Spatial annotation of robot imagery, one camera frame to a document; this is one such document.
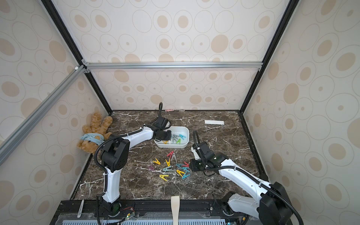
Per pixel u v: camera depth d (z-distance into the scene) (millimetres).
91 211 741
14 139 527
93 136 921
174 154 941
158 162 897
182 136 1027
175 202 764
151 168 875
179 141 1000
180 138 1027
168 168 873
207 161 600
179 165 884
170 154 944
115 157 536
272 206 395
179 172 857
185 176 851
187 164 887
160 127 792
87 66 910
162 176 847
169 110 1196
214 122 1136
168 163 896
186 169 873
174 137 1025
